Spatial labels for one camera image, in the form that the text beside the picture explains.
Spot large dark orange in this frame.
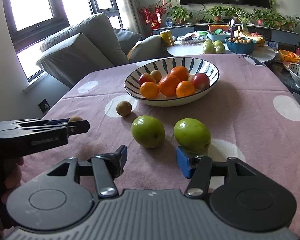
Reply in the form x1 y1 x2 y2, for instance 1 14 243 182
158 74 180 97

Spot brown kiwi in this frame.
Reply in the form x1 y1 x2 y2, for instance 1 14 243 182
150 70 162 83

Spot person's left hand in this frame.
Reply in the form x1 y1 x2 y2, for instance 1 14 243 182
0 157 24 204

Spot right green apple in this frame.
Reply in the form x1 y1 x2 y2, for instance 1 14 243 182
174 118 211 155

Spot green apple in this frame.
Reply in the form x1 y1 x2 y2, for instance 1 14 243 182
174 118 211 155
130 115 166 148

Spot kiwi near bowl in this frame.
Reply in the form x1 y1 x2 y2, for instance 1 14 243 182
116 101 132 116

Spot left green apple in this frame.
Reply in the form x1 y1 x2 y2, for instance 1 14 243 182
130 115 166 148

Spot pink deer-print tablecloth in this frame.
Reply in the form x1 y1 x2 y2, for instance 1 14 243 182
20 53 300 240

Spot grey fabric sofa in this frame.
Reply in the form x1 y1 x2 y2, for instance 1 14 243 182
36 13 169 88

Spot red apple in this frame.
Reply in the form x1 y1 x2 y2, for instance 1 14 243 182
139 73 156 86
191 73 210 90

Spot blue striped white bowl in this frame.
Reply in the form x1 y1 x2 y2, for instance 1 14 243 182
125 57 220 107

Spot green apples on plate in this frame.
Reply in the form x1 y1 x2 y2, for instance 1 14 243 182
203 40 225 54

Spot yellow canister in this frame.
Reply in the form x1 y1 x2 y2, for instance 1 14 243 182
160 29 174 47

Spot blue bowl of kiwis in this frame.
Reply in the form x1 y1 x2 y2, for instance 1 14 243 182
224 37 257 55

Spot round white coffee table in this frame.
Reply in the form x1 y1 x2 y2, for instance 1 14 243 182
167 39 276 63

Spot teal snack tray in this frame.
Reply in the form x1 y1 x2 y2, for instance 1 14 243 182
207 31 231 42

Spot red flower decoration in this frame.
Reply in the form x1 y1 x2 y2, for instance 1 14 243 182
138 0 167 30

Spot bunch of bananas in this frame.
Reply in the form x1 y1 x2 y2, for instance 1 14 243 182
237 26 266 47

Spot orange basket of tangerines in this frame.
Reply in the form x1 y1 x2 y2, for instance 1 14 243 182
279 49 300 63

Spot black wall socket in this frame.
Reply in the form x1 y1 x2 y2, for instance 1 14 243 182
38 99 50 113

